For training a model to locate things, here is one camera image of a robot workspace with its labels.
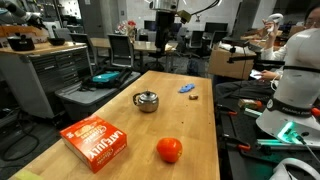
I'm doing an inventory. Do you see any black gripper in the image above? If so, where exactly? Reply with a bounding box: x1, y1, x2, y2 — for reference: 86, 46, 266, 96
155, 11, 176, 51

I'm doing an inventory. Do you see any white handheld phone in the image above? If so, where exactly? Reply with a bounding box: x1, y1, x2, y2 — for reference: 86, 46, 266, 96
249, 69, 264, 80

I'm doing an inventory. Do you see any white VR controller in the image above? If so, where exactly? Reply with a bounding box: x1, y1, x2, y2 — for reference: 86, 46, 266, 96
264, 13, 284, 33

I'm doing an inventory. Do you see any silver metal kettle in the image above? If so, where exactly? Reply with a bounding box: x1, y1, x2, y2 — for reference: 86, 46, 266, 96
132, 90, 160, 114

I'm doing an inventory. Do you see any person right hand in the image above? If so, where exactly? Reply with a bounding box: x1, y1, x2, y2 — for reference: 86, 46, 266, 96
263, 19, 279, 38

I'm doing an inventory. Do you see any person left hand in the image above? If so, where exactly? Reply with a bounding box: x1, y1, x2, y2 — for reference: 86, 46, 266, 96
259, 69, 274, 82

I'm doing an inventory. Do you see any black swivel chair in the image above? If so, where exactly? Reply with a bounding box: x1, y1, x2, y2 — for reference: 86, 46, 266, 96
145, 39, 177, 73

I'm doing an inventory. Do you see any black computer monitor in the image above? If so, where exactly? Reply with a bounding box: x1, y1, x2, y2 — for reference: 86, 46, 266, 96
203, 21, 230, 34
143, 19, 158, 33

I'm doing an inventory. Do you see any black office chair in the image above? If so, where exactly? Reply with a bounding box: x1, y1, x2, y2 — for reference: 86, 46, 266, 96
206, 30, 225, 48
189, 29, 205, 50

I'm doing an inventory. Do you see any red flower bouquet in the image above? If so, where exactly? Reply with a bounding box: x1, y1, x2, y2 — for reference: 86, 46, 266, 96
116, 19, 138, 36

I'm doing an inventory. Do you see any dark blue backpack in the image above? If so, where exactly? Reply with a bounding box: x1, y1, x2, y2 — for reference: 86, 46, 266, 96
186, 59, 200, 77

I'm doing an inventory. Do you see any grey mesh office chair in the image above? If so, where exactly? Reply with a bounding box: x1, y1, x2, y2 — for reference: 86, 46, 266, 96
69, 32, 99, 66
107, 33, 135, 69

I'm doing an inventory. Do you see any wooden meeting table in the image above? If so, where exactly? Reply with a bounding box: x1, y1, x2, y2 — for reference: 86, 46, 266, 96
89, 36, 179, 54

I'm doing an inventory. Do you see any large cardboard box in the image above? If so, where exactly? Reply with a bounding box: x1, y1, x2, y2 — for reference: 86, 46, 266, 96
208, 46, 256, 81

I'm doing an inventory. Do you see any teal and black bag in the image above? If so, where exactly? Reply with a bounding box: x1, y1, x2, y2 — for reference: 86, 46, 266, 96
79, 67, 133, 92

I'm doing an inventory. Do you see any grey low platform cart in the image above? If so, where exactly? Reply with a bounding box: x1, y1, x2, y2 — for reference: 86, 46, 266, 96
54, 70, 142, 121

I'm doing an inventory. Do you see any light grey chair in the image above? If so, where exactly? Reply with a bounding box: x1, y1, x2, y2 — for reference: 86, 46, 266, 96
52, 27, 74, 43

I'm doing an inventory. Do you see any brown orange block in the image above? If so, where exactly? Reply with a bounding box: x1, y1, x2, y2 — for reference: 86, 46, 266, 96
237, 98, 264, 111

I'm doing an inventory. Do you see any black bowl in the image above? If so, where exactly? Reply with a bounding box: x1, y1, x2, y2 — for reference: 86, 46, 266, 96
47, 37, 67, 47

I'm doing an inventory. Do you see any red toy tomato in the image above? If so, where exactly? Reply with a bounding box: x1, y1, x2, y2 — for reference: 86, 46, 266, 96
156, 137, 184, 164

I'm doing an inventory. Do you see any seated person white shirt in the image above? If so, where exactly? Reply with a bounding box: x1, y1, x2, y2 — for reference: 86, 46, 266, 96
214, 3, 320, 101

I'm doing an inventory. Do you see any grey drawer cabinet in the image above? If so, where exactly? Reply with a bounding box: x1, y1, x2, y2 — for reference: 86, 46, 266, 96
0, 41, 94, 119

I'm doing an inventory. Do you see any orange cracker box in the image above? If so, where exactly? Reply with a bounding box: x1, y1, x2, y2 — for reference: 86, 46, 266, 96
59, 114, 128, 174

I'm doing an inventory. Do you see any wooden crate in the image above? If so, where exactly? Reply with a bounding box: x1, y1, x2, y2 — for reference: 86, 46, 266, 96
0, 24, 50, 43

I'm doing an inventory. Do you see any black cooking pot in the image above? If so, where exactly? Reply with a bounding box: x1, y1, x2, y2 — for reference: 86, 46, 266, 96
7, 33, 36, 52

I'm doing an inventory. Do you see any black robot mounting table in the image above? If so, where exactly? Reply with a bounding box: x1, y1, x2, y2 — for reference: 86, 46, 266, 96
214, 84, 320, 180

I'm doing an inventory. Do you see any yellow sponge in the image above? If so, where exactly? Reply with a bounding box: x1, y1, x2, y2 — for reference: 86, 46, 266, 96
12, 168, 45, 180

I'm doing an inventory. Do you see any wrist mounted camera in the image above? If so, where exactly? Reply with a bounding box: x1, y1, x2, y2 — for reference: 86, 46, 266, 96
176, 9, 193, 24

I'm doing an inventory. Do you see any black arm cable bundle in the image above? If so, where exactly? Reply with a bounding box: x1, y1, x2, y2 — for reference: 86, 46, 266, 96
188, 0, 224, 17

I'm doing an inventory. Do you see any black camera on boom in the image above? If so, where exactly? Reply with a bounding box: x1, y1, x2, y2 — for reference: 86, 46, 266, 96
221, 36, 287, 73

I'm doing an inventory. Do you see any aluminium extrusion rail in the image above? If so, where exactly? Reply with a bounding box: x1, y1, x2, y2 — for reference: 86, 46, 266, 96
243, 107, 265, 119
256, 138, 320, 148

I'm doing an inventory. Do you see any white ring shaped device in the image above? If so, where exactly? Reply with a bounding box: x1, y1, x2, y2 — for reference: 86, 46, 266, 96
269, 157, 320, 180

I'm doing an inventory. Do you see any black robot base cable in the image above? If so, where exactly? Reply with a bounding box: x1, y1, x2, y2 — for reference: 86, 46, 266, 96
293, 131, 320, 164

